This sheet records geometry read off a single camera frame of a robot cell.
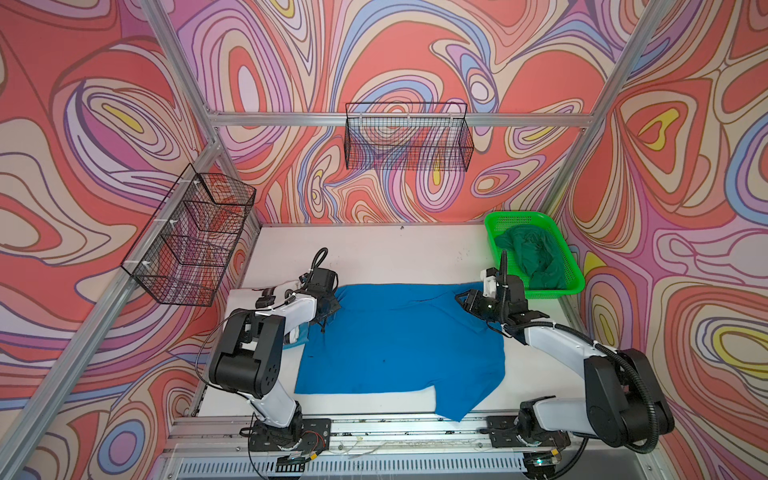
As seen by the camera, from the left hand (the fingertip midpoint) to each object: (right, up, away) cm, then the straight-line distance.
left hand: (333, 303), depth 97 cm
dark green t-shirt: (+72, +16, +8) cm, 74 cm away
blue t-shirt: (+23, -9, -5) cm, 26 cm away
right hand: (+41, +1, -7) cm, 41 cm away
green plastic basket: (+60, +29, +18) cm, 69 cm away
